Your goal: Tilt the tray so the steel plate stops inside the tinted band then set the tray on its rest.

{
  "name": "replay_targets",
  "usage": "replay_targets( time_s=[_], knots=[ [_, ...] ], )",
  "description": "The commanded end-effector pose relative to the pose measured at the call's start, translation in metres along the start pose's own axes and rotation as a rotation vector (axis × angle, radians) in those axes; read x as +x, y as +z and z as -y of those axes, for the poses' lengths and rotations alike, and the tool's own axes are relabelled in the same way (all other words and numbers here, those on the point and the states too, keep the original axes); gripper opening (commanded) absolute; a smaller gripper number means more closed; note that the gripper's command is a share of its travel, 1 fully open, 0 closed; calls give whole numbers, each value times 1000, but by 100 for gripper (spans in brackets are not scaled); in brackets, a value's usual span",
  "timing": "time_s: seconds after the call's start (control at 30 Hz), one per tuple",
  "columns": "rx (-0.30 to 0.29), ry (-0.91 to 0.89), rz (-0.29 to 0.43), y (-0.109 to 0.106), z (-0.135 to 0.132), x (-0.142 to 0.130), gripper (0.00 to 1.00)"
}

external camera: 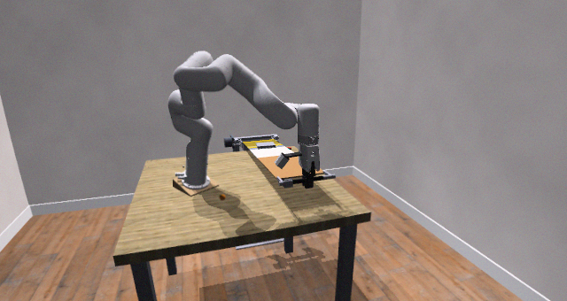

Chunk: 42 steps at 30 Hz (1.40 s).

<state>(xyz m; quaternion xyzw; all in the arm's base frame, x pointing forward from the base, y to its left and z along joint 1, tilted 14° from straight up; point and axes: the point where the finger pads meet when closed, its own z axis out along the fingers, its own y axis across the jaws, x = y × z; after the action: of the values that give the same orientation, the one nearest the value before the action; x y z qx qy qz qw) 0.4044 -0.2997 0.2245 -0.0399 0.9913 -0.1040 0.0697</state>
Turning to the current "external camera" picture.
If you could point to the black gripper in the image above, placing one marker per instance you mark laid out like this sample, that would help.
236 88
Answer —
310 159

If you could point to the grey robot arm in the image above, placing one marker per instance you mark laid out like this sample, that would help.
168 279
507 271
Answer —
187 108

